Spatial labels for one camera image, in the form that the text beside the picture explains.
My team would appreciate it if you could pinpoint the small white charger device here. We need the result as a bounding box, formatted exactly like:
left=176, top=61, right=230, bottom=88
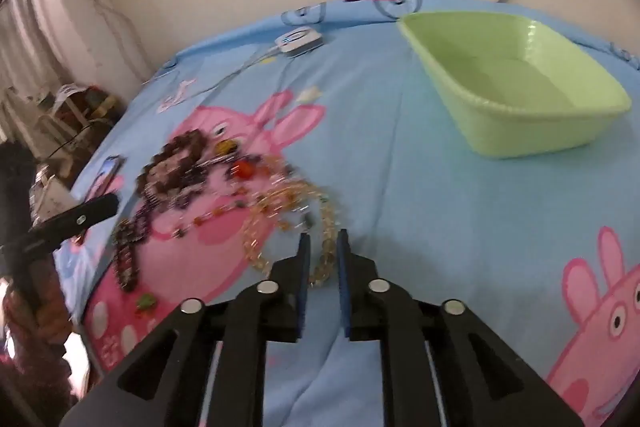
left=274, top=28, right=324, bottom=56

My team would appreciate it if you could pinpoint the green plastic basket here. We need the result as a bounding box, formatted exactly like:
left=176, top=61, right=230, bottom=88
left=398, top=11, right=632, bottom=158

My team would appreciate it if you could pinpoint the dark brown bead necklace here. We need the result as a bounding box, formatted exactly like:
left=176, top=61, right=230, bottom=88
left=135, top=129, right=211, bottom=212

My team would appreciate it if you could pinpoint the smartphone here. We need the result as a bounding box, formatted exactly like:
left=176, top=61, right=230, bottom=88
left=87, top=155, right=125, bottom=202

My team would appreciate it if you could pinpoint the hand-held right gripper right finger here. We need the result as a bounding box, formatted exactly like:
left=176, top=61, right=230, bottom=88
left=336, top=229, right=586, bottom=427

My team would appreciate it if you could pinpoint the thin white charger cable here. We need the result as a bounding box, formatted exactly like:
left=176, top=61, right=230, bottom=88
left=190, top=47, right=281, bottom=100

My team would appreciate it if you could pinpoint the cluttered white rack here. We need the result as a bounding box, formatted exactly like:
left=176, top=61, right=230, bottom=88
left=0, top=82, right=123, bottom=158

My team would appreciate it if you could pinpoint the dark purple bead strand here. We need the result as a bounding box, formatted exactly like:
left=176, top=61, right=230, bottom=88
left=111, top=206, right=153, bottom=294

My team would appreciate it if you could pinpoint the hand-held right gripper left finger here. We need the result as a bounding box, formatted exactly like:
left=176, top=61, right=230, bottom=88
left=60, top=232, right=312, bottom=427

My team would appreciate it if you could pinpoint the white curtain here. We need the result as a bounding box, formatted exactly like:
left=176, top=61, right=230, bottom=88
left=0, top=0, right=101, bottom=142

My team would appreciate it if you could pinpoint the multicolour bead necklace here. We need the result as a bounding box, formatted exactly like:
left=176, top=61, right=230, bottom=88
left=170, top=137, right=301, bottom=240

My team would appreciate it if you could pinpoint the yellow crystal bead necklace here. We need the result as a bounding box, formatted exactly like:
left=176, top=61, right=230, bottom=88
left=242, top=157, right=346, bottom=288

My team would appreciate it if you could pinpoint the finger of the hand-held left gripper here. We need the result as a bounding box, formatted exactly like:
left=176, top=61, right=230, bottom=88
left=27, top=193, right=120, bottom=248

